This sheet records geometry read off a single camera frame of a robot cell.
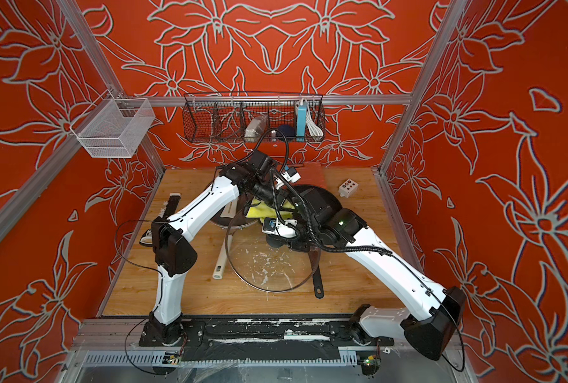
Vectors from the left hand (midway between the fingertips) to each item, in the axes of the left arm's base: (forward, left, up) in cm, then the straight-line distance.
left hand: (297, 208), depth 75 cm
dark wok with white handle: (-17, +24, -13) cm, 32 cm away
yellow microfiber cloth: (-3, +11, +1) cm, 12 cm away
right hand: (-9, +5, 0) cm, 10 cm away
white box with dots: (+28, -24, -21) cm, 42 cm away
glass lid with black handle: (-10, +12, -25) cm, 29 cm away
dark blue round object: (+31, +5, +7) cm, 33 cm away
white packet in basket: (+33, +18, +7) cm, 38 cm away
